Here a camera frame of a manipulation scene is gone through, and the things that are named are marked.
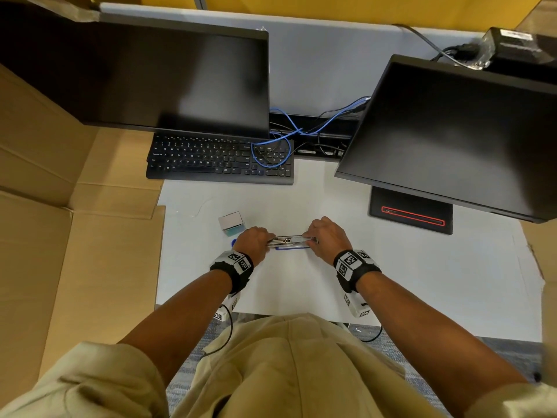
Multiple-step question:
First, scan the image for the person's left hand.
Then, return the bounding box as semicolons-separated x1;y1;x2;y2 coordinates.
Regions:
232;226;277;268

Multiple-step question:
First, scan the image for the person's right hand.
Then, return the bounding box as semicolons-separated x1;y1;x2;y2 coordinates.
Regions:
302;216;353;267

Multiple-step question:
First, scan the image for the small staple box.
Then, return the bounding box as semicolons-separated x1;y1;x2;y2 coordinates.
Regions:
218;211;247;238

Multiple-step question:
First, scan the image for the person's left forearm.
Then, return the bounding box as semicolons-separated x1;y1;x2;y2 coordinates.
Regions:
120;268;234;388

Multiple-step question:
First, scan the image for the person's right forearm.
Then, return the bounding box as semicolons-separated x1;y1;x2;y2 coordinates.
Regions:
356;271;530;416

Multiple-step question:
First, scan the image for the person's beige shirt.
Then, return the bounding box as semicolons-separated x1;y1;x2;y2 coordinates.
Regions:
0;312;557;418

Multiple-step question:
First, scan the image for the large brown cardboard box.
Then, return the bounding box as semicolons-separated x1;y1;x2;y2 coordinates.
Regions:
0;0;167;408

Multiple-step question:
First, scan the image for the black red-lined monitor base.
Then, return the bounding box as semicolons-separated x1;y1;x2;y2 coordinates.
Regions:
368;186;454;236

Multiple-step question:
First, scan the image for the black computer keyboard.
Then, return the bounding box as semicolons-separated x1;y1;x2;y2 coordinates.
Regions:
146;132;295;186

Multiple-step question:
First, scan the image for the black monitor with red-lined base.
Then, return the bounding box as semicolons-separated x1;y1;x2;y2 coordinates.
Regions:
334;54;557;224

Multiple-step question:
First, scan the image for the grey desk partition panel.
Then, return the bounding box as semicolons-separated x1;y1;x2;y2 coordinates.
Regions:
99;2;486;120

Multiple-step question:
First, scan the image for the large black computer monitor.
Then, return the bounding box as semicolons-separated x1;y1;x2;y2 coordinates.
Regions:
0;2;270;140

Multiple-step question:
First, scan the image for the black power adapter device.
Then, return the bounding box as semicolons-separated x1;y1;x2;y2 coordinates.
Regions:
480;26;557;85

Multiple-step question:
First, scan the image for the black marker wrist strap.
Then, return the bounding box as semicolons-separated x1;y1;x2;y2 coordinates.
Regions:
333;249;382;294
209;250;254;294

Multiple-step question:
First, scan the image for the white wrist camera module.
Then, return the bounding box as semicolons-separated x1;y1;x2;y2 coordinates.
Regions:
342;291;371;319
213;293;241;323

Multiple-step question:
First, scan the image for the thin black camera cable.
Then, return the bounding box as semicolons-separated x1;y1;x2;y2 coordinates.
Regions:
355;324;384;344
198;315;234;360

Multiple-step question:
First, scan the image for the black cable tray with cables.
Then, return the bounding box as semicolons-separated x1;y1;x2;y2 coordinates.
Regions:
269;109;362;161

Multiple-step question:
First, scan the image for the blue network cable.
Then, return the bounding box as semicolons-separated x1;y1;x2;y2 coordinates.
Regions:
251;96;371;170

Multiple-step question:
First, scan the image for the black power cable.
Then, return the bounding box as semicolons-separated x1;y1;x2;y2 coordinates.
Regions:
391;23;484;70

